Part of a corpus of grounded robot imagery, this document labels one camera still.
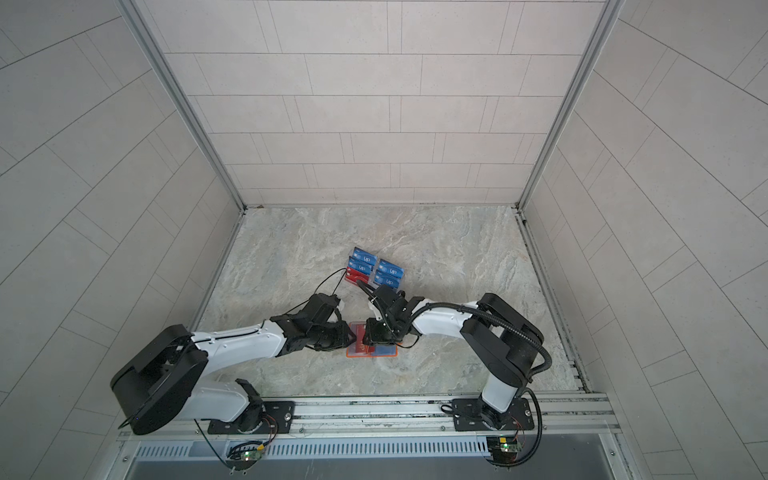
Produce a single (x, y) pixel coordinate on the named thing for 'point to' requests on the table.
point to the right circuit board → (503, 448)
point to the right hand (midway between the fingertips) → (364, 346)
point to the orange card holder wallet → (363, 349)
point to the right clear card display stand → (389, 274)
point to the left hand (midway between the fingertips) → (364, 339)
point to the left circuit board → (251, 455)
